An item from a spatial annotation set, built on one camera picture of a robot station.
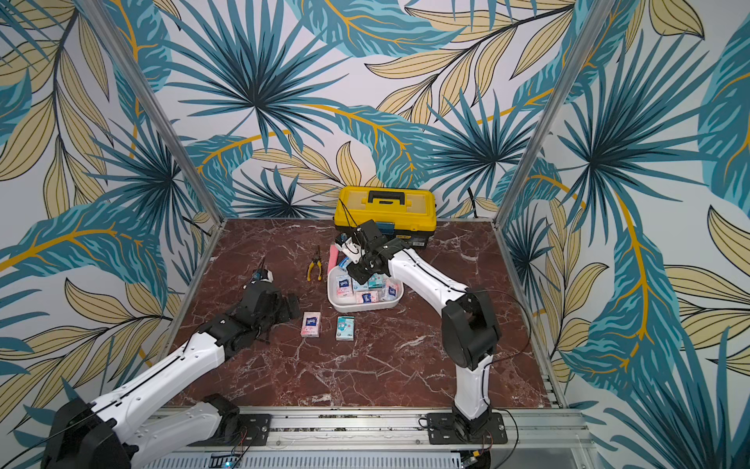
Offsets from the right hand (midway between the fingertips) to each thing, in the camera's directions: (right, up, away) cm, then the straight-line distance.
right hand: (357, 266), depth 89 cm
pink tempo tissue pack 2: (-5, -7, +7) cm, 12 cm away
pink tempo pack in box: (+11, -8, +6) cm, 15 cm away
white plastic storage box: (+3, -10, +5) cm, 12 cm away
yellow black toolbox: (+14, +18, +8) cm, 24 cm away
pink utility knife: (-10, +2, +17) cm, 20 cm away
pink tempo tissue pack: (-14, -18, 0) cm, 22 cm away
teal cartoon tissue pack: (-4, -19, -1) cm, 19 cm away
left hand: (-20, -11, -7) cm, 24 cm away
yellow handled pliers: (-15, +1, +17) cm, 23 cm away
